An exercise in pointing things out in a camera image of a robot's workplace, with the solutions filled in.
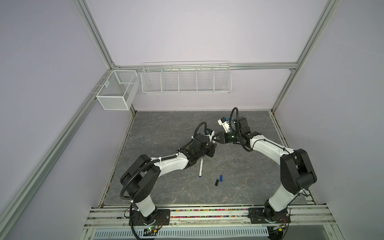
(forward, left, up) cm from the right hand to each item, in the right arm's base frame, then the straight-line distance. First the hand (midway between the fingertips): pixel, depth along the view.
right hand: (212, 139), depth 87 cm
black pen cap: (-20, -2, -14) cm, 25 cm away
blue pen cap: (-18, -5, -15) cm, 23 cm away
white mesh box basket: (+34, +63, +11) cm, 72 cm away
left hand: (-3, -2, -2) cm, 4 cm away
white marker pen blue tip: (-12, +7, -13) cm, 20 cm away
